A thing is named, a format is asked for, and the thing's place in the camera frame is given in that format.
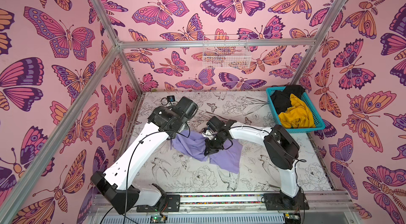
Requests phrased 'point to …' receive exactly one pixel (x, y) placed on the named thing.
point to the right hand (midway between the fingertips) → (202, 156)
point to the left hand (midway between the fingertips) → (178, 122)
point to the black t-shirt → (280, 99)
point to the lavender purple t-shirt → (191, 143)
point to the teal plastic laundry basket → (320, 124)
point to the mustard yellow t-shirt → (298, 116)
